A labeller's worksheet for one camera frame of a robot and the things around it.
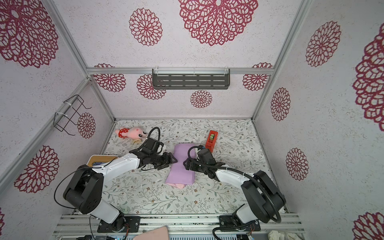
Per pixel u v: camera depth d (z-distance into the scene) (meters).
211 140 1.01
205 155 0.69
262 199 0.43
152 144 0.71
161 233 0.70
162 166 0.79
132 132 1.04
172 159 0.81
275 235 0.69
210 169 0.65
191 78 0.94
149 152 0.70
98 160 0.92
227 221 0.74
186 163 0.81
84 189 0.45
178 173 0.85
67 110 0.76
